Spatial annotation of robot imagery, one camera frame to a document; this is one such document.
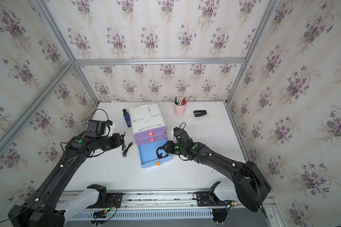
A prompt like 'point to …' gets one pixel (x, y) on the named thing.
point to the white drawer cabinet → (148, 124)
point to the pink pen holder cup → (180, 110)
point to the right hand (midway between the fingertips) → (165, 148)
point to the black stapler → (199, 113)
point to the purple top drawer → (149, 133)
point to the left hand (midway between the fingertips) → (125, 141)
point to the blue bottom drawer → (148, 153)
